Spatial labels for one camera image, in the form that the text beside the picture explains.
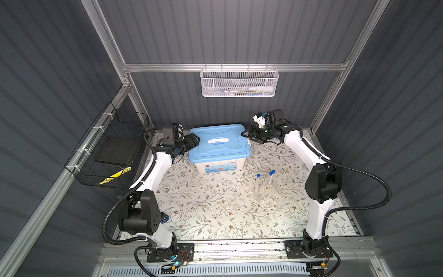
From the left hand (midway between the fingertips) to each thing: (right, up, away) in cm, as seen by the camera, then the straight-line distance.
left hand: (195, 140), depth 87 cm
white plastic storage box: (+16, -14, +7) cm, 22 cm away
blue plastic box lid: (+12, -1, +4) cm, 13 cm away
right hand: (+27, +2, +1) cm, 27 cm away
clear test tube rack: (+37, -25, +5) cm, 45 cm away
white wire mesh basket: (+24, +39, +25) cm, 53 cm away
